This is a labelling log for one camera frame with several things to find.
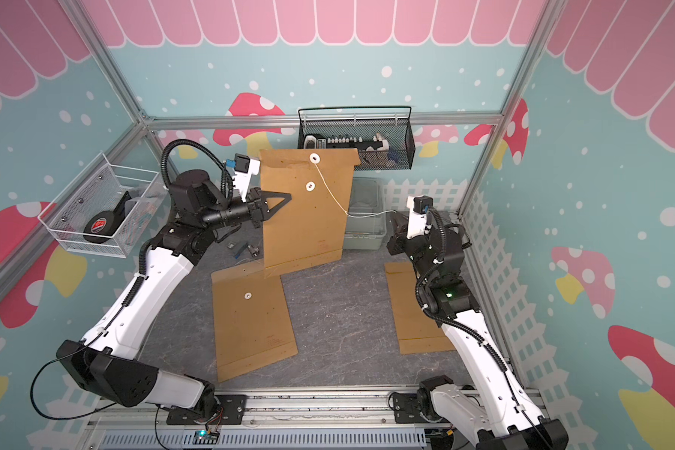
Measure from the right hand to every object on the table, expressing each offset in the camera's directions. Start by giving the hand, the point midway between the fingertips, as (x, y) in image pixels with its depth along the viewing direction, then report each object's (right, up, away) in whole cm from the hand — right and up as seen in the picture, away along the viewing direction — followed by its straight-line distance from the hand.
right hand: (391, 213), depth 67 cm
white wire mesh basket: (-73, +1, +4) cm, 73 cm away
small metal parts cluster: (-47, -10, +40) cm, 62 cm away
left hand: (-24, +2, -3) cm, 24 cm away
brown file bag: (+12, -36, +21) cm, 43 cm away
